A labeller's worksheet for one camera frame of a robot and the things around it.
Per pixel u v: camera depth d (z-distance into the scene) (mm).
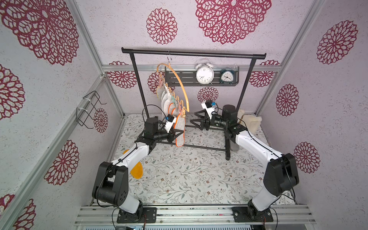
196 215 746
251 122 1023
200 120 686
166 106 832
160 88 888
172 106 796
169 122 714
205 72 875
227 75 898
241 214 730
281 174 449
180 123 748
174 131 743
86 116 759
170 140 748
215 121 692
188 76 928
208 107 664
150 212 745
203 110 681
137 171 895
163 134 729
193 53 601
